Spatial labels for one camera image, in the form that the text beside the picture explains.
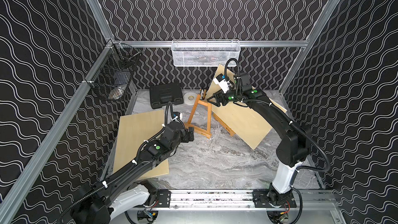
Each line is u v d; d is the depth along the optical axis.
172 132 0.57
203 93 1.17
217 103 0.74
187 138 0.70
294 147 0.48
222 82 0.73
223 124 0.97
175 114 0.68
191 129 0.72
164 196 0.76
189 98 1.14
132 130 1.01
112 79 0.95
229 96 0.73
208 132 0.92
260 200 0.73
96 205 0.38
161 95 1.11
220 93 0.72
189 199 0.76
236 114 0.90
